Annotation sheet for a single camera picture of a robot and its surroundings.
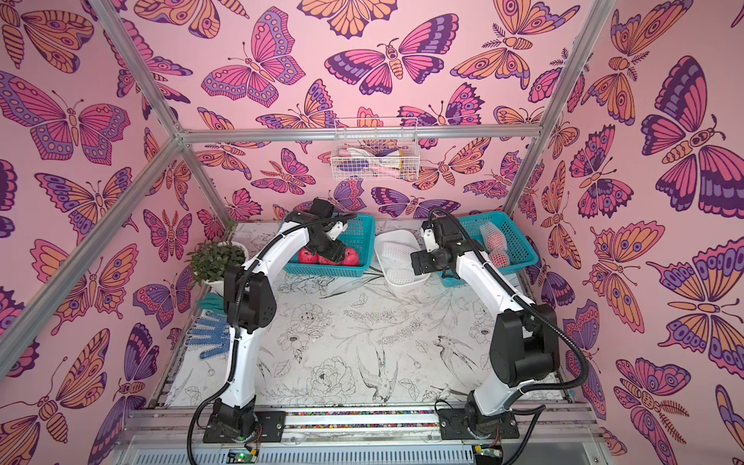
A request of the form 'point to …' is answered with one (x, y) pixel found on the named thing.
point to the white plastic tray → (393, 249)
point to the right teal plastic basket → (521, 253)
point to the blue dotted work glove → (211, 328)
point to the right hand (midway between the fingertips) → (430, 258)
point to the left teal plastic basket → (360, 235)
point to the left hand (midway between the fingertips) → (339, 251)
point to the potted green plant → (208, 260)
